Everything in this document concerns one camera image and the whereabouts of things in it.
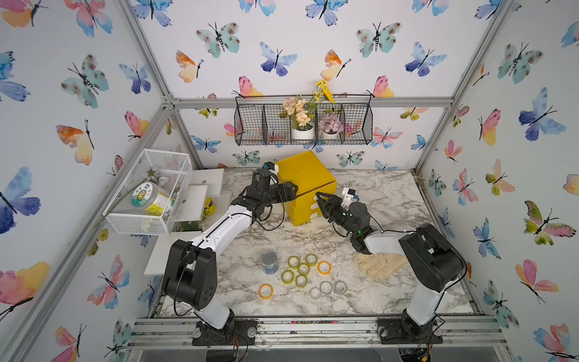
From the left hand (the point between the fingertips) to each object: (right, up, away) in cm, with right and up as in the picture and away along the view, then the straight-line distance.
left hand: (292, 186), depth 86 cm
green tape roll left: (-2, -34, -1) cm, 34 cm away
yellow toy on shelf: (-36, -8, +12) cm, 39 cm away
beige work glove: (+34, -31, +2) cm, 46 cm away
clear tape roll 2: (+12, -37, -3) cm, 39 cm away
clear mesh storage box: (-42, +5, -8) cm, 43 cm away
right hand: (+9, -3, -2) cm, 10 cm away
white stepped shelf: (-31, -5, -6) cm, 32 cm away
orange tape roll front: (-10, -38, -4) cm, 40 cm away
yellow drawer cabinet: (+7, +4, +4) cm, 9 cm away
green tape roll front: (+3, -35, -2) cm, 35 cm away
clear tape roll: (+8, -39, -4) cm, 40 cm away
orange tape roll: (+14, -32, +1) cm, 35 cm away
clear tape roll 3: (+18, -37, -3) cm, 41 cm away
